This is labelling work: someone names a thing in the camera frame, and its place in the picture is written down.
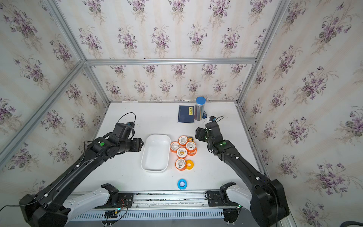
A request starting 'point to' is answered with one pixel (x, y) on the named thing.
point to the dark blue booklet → (185, 114)
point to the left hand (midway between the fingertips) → (141, 144)
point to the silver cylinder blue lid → (199, 107)
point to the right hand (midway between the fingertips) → (204, 130)
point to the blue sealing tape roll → (182, 184)
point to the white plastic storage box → (155, 153)
